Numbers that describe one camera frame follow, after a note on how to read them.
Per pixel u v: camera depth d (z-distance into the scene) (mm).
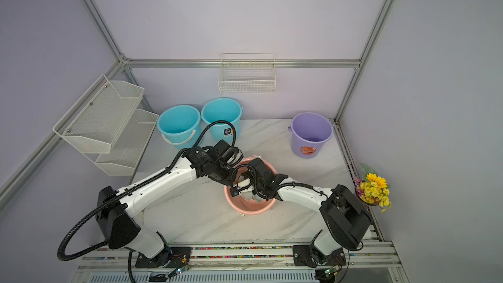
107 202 409
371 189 648
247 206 877
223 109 1041
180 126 970
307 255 734
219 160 618
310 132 930
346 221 434
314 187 513
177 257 728
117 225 402
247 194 833
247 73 1051
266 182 659
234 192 722
